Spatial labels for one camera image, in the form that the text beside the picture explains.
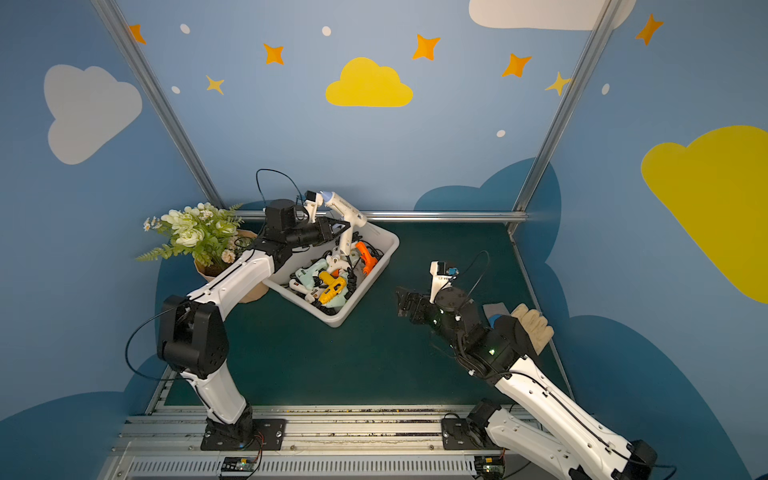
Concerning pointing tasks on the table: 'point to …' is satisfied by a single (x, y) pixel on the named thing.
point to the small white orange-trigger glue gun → (334, 264)
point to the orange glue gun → (368, 259)
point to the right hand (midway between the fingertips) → (415, 287)
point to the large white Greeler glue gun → (352, 217)
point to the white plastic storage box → (381, 241)
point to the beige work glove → (536, 325)
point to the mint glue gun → (307, 273)
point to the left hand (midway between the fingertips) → (348, 221)
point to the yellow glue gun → (334, 286)
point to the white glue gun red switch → (310, 293)
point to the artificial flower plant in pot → (207, 234)
